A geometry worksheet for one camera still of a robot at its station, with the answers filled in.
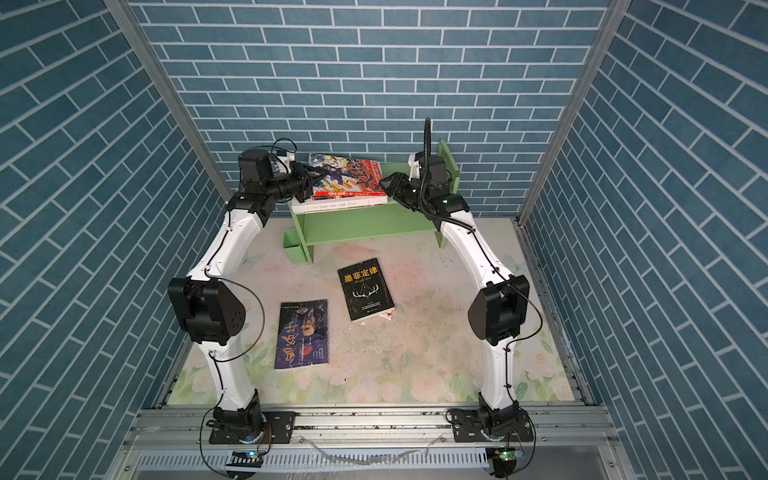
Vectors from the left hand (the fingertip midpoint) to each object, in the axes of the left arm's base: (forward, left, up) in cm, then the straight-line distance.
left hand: (329, 171), depth 80 cm
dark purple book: (-32, +9, -36) cm, 49 cm away
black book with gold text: (-15, -8, -37) cm, 41 cm away
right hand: (-1, -14, -3) cm, 14 cm away
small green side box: (+2, +19, -33) cm, 38 cm away
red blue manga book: (+2, -5, -3) cm, 6 cm away
